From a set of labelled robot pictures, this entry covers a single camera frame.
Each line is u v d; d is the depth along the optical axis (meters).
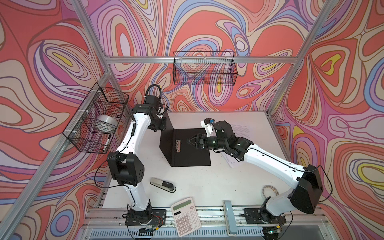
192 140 0.68
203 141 0.64
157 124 0.72
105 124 0.71
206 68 0.96
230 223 0.73
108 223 0.72
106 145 0.72
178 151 0.98
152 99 0.66
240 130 1.11
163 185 0.80
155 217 0.73
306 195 0.40
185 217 0.72
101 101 0.74
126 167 0.47
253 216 0.73
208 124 0.68
